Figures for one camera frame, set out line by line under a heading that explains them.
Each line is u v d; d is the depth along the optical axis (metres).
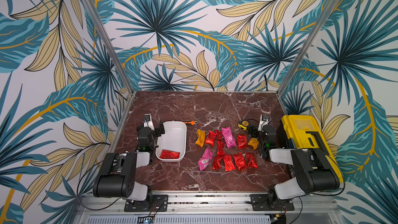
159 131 0.83
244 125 0.98
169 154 0.88
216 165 0.82
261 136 0.77
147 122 0.76
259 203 0.72
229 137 0.93
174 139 0.92
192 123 1.01
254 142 0.90
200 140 0.91
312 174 0.45
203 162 0.82
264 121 0.79
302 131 0.80
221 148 0.89
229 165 0.84
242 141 0.92
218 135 0.93
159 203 0.71
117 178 0.43
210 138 0.93
